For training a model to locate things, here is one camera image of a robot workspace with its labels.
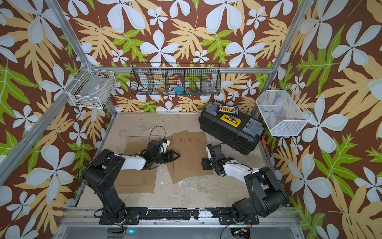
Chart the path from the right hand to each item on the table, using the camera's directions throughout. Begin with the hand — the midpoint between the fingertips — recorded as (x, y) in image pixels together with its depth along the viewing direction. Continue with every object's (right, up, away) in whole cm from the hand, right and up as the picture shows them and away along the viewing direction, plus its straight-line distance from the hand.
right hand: (205, 162), depth 93 cm
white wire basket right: (+45, +30, -9) cm, 54 cm away
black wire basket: (-19, +55, +6) cm, 58 cm away
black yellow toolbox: (+17, +23, -2) cm, 28 cm away
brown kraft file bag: (-41, -10, -7) cm, 42 cm away
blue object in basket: (-17, +46, +2) cm, 49 cm away
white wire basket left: (-70, +46, -4) cm, 84 cm away
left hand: (-17, +5, 0) cm, 17 cm away
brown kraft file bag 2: (-8, +9, +7) cm, 13 cm away
